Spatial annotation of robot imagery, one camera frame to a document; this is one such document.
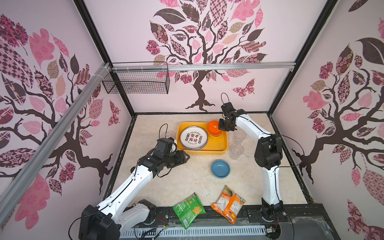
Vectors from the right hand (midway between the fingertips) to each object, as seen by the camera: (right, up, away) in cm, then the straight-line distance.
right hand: (222, 125), depth 98 cm
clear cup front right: (+9, -16, -2) cm, 18 cm away
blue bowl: (-3, -27, -9) cm, 29 cm away
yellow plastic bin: (-4, -13, +1) cm, 14 cm away
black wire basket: (-56, +31, -4) cm, 64 cm away
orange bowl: (-6, -2, -1) cm, 7 cm away
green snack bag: (-22, -42, -26) cm, 55 cm away
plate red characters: (-20, -8, +4) cm, 22 cm away
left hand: (-23, -19, -21) cm, 36 cm away
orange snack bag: (-1, -40, -24) cm, 47 cm away
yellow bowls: (-5, -7, +1) cm, 8 cm away
